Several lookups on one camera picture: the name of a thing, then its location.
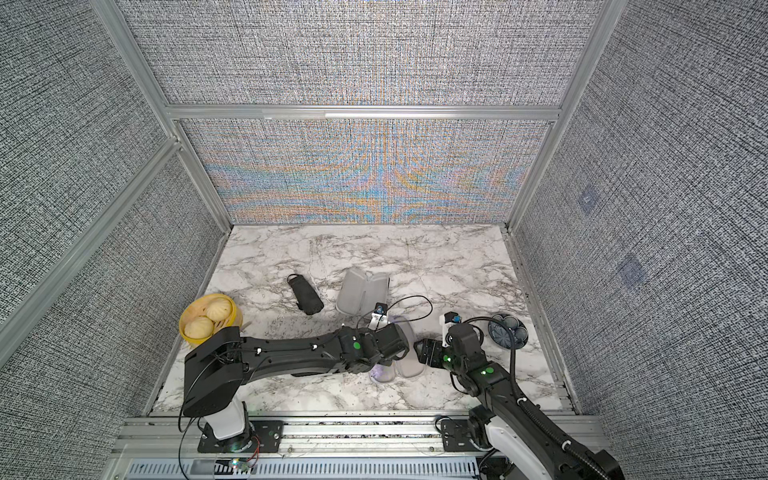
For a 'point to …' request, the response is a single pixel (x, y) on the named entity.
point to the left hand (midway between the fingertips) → (392, 345)
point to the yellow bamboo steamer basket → (207, 316)
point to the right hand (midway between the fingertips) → (423, 339)
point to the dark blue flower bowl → (501, 335)
